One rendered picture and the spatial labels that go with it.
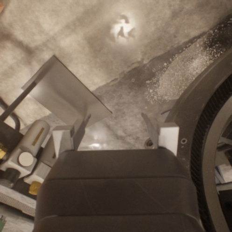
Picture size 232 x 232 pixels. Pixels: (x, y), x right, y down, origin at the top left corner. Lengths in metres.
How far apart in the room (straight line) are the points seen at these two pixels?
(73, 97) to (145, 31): 0.48
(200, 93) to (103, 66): 0.50
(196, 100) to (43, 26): 0.66
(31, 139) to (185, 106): 0.54
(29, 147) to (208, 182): 0.56
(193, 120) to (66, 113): 0.78
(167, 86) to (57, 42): 0.54
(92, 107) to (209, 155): 0.69
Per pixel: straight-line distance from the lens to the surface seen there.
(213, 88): 0.41
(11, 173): 0.64
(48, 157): 0.70
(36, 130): 0.71
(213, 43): 0.80
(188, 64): 0.80
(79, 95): 0.90
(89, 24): 0.75
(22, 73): 0.98
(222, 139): 0.49
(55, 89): 0.93
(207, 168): 0.36
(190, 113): 0.38
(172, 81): 0.83
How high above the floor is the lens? 0.71
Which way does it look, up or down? 48 degrees down
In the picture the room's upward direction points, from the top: 171 degrees counter-clockwise
